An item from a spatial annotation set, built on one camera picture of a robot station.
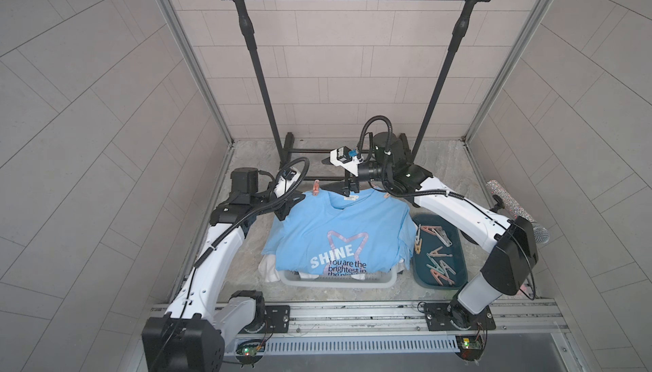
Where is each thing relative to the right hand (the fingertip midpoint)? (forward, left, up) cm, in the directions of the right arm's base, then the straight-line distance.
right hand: (326, 173), depth 68 cm
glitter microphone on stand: (-6, -50, -10) cm, 52 cm away
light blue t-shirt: (-9, -3, -18) cm, 20 cm away
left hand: (+1, +7, -9) cm, 12 cm away
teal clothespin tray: (-13, -35, -30) cm, 48 cm away
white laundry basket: (-19, +12, -28) cm, 36 cm away
